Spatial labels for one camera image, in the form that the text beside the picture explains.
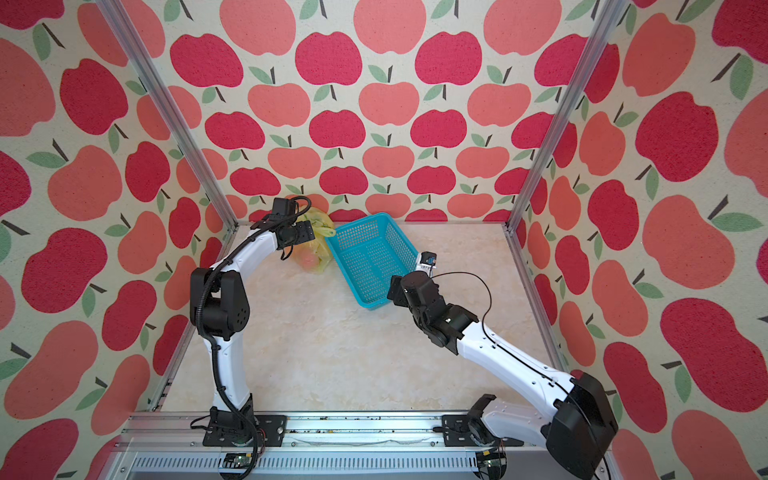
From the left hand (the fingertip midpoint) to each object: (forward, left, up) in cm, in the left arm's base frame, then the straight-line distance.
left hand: (304, 236), depth 101 cm
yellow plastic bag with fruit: (-4, -3, -6) cm, 8 cm away
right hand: (-25, -33, +8) cm, 42 cm away
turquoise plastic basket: (+3, -22, -12) cm, 26 cm away
